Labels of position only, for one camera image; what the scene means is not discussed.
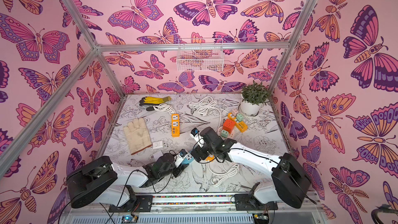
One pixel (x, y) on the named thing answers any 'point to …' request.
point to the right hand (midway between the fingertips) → (194, 150)
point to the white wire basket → (200, 55)
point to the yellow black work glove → (150, 100)
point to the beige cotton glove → (137, 135)
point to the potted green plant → (254, 96)
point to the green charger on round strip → (224, 133)
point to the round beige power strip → (230, 135)
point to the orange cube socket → (228, 125)
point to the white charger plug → (156, 144)
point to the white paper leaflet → (156, 156)
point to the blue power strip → (188, 158)
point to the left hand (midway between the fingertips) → (186, 160)
